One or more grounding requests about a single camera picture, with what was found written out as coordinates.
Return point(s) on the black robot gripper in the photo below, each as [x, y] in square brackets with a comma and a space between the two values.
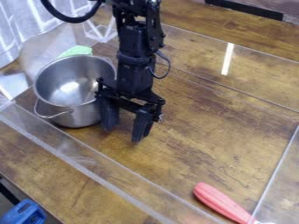
[129, 92]

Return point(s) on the silver metal pot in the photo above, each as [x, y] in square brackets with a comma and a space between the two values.
[65, 86]

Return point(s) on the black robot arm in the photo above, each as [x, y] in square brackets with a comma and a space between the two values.
[137, 27]

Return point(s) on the green sponge object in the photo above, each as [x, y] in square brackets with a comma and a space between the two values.
[76, 50]

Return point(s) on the red ridged plastic object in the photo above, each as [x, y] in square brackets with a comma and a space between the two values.
[219, 202]

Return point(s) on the blue plastic object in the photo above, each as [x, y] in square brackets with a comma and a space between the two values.
[25, 213]

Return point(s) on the black bar on table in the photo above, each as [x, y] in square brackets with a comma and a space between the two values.
[252, 10]

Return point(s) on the clear acrylic enclosure wall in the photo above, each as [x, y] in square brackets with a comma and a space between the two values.
[228, 133]

